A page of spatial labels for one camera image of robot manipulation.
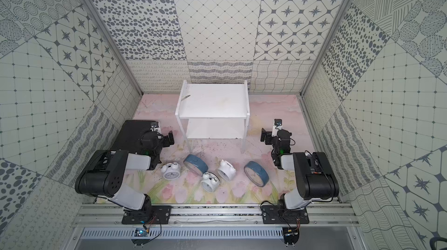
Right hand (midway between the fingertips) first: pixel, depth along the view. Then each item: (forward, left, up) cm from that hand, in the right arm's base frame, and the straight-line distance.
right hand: (272, 130), depth 95 cm
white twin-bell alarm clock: (-24, +51, +1) cm, 56 cm away
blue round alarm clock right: (-26, +11, +4) cm, 28 cm away
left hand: (-2, +58, +1) cm, 58 cm away
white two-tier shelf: (-9, +30, +28) cm, 42 cm away
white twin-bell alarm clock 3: (-24, +24, +2) cm, 34 cm away
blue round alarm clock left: (-23, +38, +6) cm, 45 cm away
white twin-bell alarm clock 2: (-29, +32, +2) cm, 43 cm away
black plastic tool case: (-6, +78, +1) cm, 78 cm away
